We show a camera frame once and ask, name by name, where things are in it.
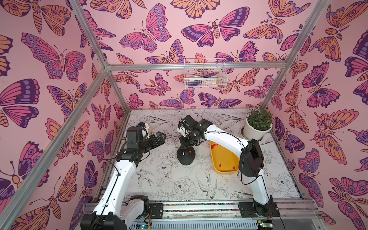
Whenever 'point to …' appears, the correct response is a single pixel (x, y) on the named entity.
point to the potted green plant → (258, 123)
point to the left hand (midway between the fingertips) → (161, 136)
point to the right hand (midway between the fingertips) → (181, 144)
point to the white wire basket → (202, 74)
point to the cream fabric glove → (149, 128)
